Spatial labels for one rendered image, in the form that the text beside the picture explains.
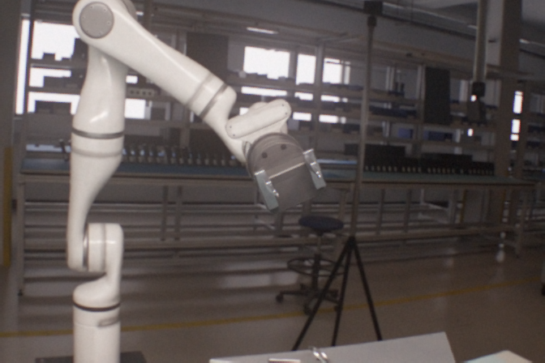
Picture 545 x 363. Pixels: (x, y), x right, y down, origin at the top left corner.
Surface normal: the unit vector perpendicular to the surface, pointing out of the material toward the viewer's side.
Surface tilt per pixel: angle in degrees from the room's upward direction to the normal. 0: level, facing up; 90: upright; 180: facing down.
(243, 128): 100
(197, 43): 82
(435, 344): 0
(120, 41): 106
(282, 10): 90
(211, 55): 82
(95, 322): 90
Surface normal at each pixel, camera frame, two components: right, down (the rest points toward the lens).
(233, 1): 0.42, 0.11
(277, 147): 0.15, 0.27
